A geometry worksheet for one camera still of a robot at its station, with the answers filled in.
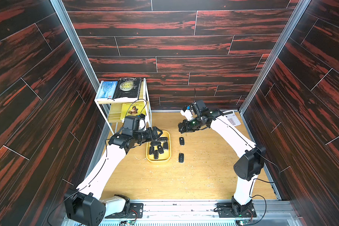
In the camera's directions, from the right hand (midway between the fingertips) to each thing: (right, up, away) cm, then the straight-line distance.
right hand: (183, 128), depth 84 cm
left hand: (-14, -3, -8) cm, 17 cm away
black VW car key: (-15, -15, +12) cm, 24 cm away
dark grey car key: (-11, -12, +15) cm, 22 cm away
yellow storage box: (-11, -19, +9) cm, 24 cm away
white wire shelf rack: (-63, +19, +30) cm, 73 cm away
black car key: (-18, -11, +14) cm, 25 cm away
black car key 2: (-21, -15, +12) cm, 28 cm away
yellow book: (-34, +13, +12) cm, 38 cm away
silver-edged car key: (-17, -18, +9) cm, 26 cm away
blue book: (-47, +24, +2) cm, 53 cm away
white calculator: (+44, +9, +31) cm, 54 cm away
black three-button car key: (+1, -9, +17) cm, 20 cm away
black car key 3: (0, -20, +9) cm, 22 cm away
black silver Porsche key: (-13, -8, +17) cm, 23 cm away
